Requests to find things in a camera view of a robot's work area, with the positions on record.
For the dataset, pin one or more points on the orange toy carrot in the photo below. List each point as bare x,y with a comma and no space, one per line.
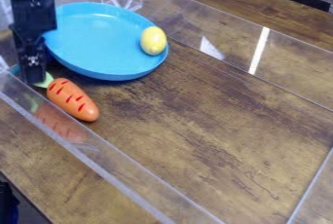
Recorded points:
68,96

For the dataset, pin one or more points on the clear acrylic enclosure wall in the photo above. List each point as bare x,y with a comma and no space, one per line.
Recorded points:
218,140

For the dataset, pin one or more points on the blue plastic plate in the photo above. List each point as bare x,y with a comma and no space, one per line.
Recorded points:
97,42

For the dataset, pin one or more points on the yellow toy lemon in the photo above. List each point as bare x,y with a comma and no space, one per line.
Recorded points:
153,40

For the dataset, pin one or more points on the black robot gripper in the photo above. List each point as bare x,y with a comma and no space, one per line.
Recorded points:
34,18

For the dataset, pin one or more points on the purple toy eggplant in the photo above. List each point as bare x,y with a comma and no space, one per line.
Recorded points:
15,69

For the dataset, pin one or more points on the dark object at bottom left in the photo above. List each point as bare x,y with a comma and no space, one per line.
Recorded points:
8,205

